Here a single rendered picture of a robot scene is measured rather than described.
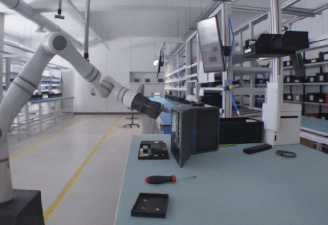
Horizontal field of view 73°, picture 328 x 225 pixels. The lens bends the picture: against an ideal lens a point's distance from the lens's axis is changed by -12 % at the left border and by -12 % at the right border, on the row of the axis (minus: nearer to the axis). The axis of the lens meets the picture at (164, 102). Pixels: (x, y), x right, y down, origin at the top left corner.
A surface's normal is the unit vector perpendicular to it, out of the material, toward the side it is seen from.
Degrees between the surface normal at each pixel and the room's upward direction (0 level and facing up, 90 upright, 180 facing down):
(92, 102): 90
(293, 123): 90
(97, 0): 90
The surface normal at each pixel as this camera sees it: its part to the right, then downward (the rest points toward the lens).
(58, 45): 0.68, 0.20
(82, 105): 0.08, 0.06
